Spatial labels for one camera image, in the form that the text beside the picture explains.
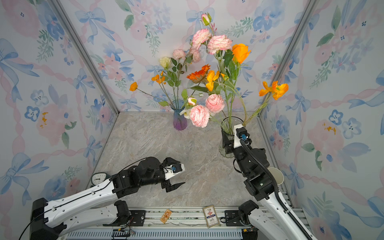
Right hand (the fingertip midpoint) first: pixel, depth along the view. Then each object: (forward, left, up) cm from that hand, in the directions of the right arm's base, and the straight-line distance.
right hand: (231, 127), depth 64 cm
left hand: (-12, +22, -16) cm, 30 cm away
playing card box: (-28, +8, -35) cm, 45 cm away
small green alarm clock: (-11, +70, -32) cm, 77 cm away
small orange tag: (-28, +30, -36) cm, 54 cm away
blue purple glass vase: (+28, +27, -27) cm, 48 cm away
